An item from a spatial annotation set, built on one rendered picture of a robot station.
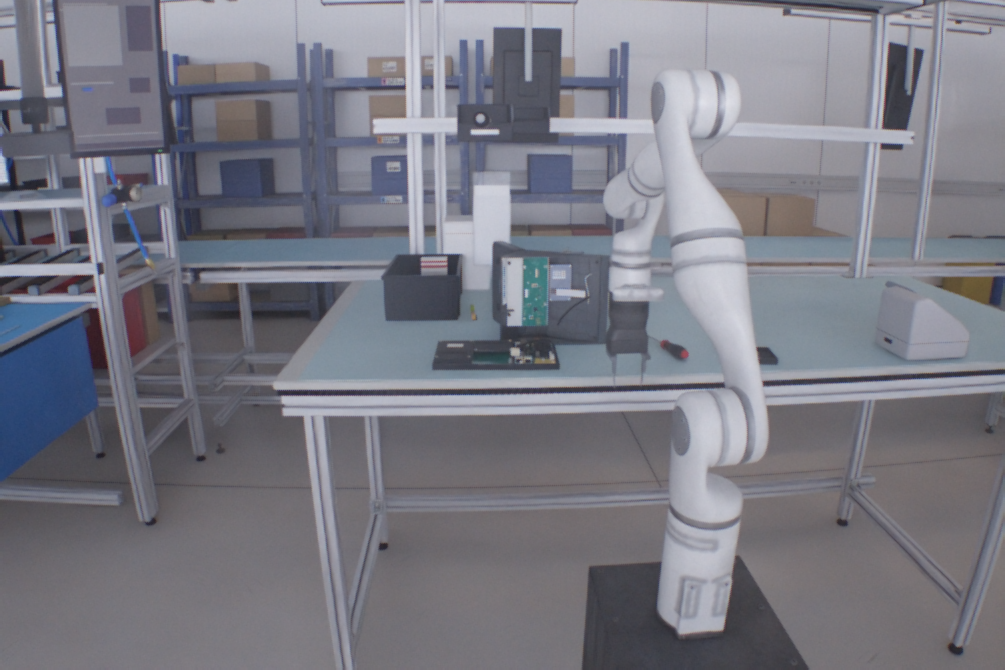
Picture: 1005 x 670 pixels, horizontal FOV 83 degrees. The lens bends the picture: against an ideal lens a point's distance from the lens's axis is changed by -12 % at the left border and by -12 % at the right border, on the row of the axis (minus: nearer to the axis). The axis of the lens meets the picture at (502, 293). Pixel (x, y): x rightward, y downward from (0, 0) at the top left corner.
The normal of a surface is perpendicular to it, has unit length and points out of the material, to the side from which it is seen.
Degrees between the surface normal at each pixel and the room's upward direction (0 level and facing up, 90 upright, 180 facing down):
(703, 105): 93
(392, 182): 90
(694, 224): 68
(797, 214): 90
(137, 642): 0
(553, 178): 90
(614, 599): 0
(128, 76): 101
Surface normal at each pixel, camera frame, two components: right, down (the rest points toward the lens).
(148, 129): 0.45, 0.40
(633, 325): 0.05, 0.39
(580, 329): -0.34, 0.23
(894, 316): -1.00, 0.02
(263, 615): 0.00, -0.97
